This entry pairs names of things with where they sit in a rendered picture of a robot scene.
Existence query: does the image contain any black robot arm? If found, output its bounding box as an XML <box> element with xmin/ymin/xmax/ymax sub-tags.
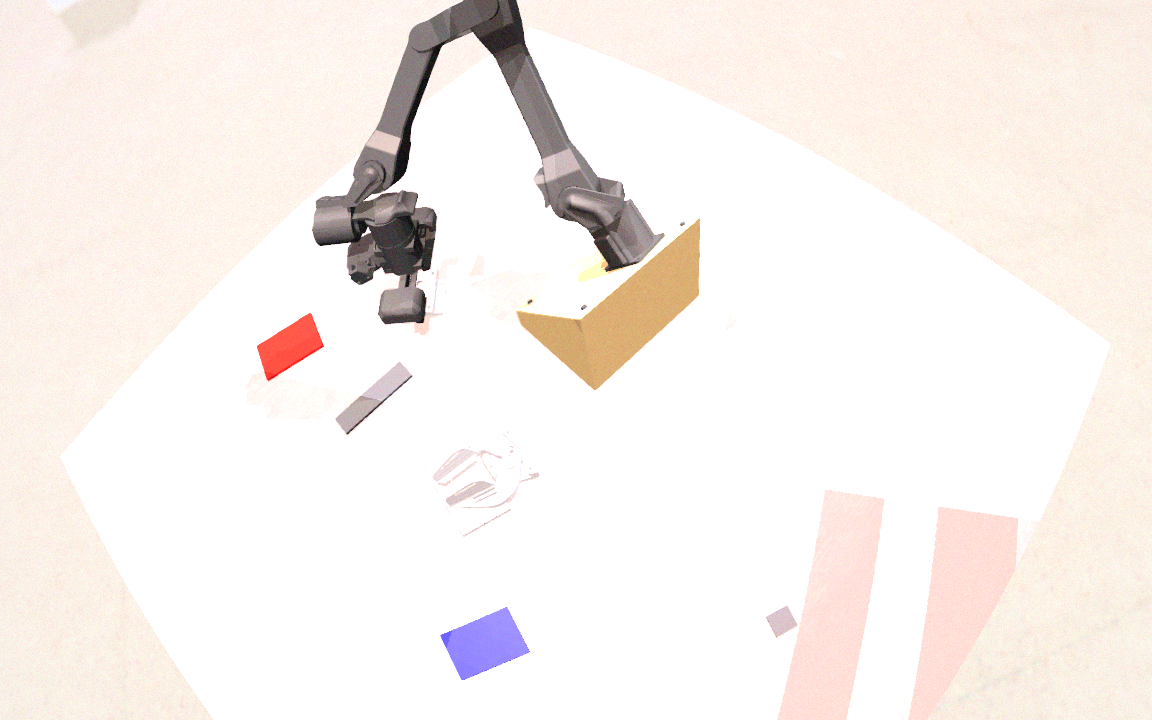
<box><xmin>312</xmin><ymin>0</ymin><xmax>665</xmax><ymax>285</ymax></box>

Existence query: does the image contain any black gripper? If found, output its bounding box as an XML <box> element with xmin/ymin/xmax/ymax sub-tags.
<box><xmin>374</xmin><ymin>207</ymin><xmax>438</xmax><ymax>325</ymax></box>

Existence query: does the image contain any light grey flat bar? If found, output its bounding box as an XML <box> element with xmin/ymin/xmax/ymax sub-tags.
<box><xmin>335</xmin><ymin>361</ymin><xmax>412</xmax><ymax>435</ymax></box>

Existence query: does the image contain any blue rectangular plate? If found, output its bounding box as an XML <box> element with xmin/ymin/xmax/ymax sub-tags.
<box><xmin>440</xmin><ymin>606</ymin><xmax>530</xmax><ymax>681</ymax></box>

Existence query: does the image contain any red flat plate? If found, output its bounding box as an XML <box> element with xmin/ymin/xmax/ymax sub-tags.
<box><xmin>256</xmin><ymin>312</ymin><xmax>324</xmax><ymax>381</ymax></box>

